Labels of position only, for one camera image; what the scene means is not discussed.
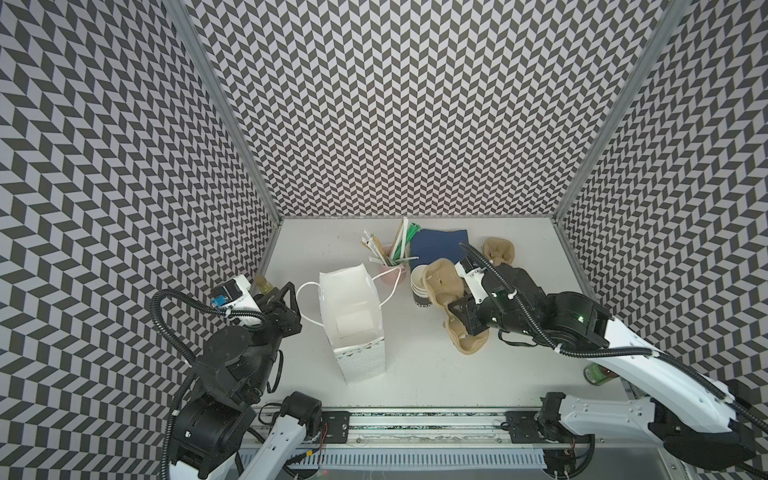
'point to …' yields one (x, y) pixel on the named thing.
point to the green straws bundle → (407, 232)
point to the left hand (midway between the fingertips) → (289, 290)
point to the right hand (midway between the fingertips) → (457, 312)
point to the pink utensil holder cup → (393, 273)
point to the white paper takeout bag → (353, 322)
